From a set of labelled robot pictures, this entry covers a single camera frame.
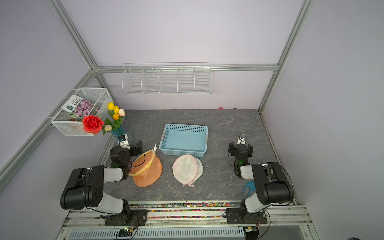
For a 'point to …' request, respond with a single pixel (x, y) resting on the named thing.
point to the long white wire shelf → (167, 78)
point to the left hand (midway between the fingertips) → (134, 142)
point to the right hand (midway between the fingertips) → (240, 142)
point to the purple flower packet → (78, 106)
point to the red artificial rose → (92, 124)
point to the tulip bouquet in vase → (113, 123)
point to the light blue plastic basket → (182, 140)
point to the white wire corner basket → (64, 124)
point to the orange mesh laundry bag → (146, 169)
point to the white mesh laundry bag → (187, 169)
